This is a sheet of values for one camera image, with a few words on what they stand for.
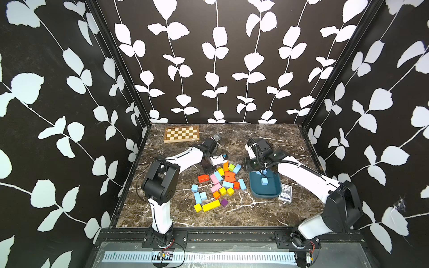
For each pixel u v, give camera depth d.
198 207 0.82
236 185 0.90
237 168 0.95
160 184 0.50
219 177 0.93
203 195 0.86
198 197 0.85
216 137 1.08
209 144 0.78
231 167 0.96
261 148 0.65
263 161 0.62
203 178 0.90
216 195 0.86
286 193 0.88
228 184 0.90
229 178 0.93
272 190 0.86
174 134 1.11
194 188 0.88
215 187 0.89
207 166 0.84
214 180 0.93
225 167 0.96
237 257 0.70
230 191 0.87
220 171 0.95
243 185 0.90
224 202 0.84
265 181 0.90
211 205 0.84
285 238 0.75
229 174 0.95
